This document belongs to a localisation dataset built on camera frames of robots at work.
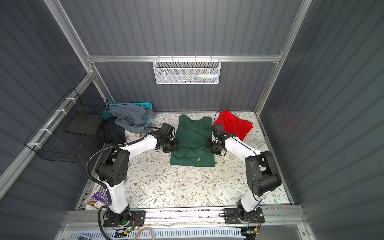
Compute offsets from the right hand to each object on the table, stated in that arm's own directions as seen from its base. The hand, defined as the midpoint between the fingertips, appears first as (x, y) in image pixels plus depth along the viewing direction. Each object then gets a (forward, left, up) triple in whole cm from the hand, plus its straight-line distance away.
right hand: (207, 149), depth 91 cm
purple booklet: (-27, +58, -4) cm, 64 cm away
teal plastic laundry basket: (+24, +68, +8) cm, 73 cm away
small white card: (-21, +36, -4) cm, 42 cm away
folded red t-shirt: (+23, -21, -4) cm, 31 cm away
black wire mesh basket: (-4, +70, +24) cm, 74 cm away
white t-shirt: (+13, +53, -3) cm, 55 cm away
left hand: (+3, +17, -2) cm, 18 cm away
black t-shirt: (+9, +59, +7) cm, 60 cm away
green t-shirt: (+13, +9, -5) cm, 17 cm away
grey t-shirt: (+26, +54, +1) cm, 60 cm away
